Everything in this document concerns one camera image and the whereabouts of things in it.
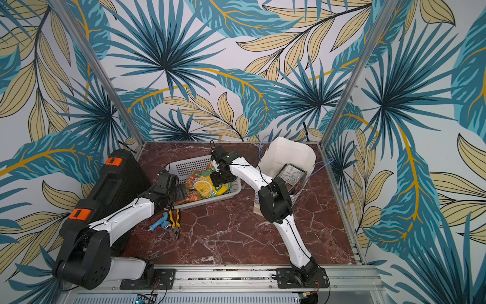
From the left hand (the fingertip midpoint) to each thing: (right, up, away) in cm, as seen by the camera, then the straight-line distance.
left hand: (178, 193), depth 90 cm
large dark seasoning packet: (+55, +8, 0) cm, 55 cm away
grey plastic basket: (-2, +12, +10) cm, 15 cm away
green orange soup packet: (+7, 0, -1) cm, 7 cm away
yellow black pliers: (0, -13, -4) cm, 14 cm away
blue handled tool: (-3, -13, -6) cm, 15 cm away
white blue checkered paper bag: (+48, +19, +3) cm, 52 cm away
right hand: (+19, +6, +6) cm, 21 cm away
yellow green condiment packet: (+11, +3, +5) cm, 13 cm away
